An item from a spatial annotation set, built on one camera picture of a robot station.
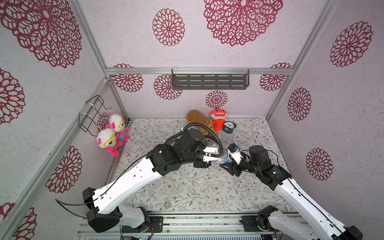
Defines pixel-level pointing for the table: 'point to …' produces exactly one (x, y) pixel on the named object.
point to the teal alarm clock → (228, 127)
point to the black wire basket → (95, 106)
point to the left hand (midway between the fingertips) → (210, 150)
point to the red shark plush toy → (218, 116)
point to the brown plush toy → (194, 116)
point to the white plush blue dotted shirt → (117, 124)
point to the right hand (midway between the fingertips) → (224, 158)
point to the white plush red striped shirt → (107, 138)
